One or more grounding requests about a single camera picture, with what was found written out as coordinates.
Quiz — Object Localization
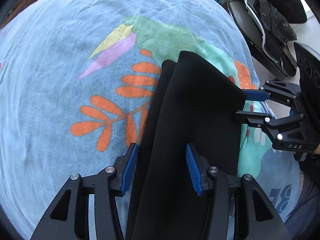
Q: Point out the black pants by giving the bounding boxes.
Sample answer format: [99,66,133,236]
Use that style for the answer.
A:
[125,51,246,239]

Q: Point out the person's right hand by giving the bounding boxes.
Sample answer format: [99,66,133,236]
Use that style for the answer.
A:
[313,145,320,154]

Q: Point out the black garment on chair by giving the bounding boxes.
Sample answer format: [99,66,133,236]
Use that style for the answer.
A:
[253,0,297,44]

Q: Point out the black office chair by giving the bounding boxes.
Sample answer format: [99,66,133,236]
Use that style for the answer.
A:
[221,0,307,80]

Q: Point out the blue patterned bed sheet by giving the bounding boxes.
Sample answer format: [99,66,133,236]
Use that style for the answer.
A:
[0,0,304,240]

